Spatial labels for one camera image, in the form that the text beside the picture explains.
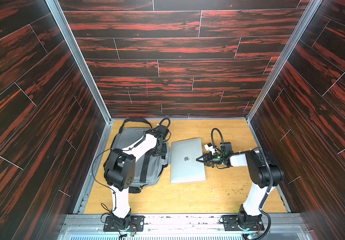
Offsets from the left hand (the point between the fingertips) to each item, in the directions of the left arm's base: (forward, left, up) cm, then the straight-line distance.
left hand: (162, 154), depth 94 cm
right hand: (-2, -23, -3) cm, 23 cm away
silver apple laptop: (-6, -14, -6) cm, 17 cm away
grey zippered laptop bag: (-10, +7, 0) cm, 13 cm away
